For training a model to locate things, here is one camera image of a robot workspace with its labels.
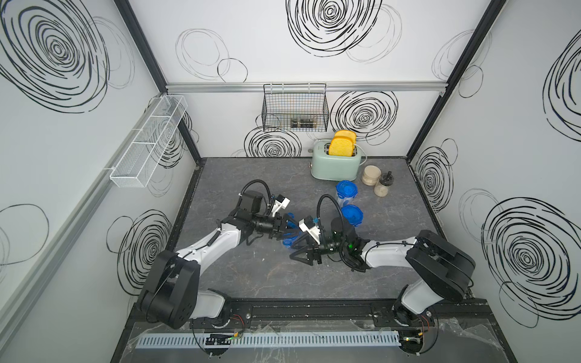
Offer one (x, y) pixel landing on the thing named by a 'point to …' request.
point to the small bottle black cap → (386, 181)
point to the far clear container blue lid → (346, 190)
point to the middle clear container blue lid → (353, 214)
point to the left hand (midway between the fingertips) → (298, 232)
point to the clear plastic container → (288, 243)
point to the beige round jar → (371, 175)
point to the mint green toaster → (334, 168)
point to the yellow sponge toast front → (341, 147)
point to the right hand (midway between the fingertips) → (291, 255)
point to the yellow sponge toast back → (346, 133)
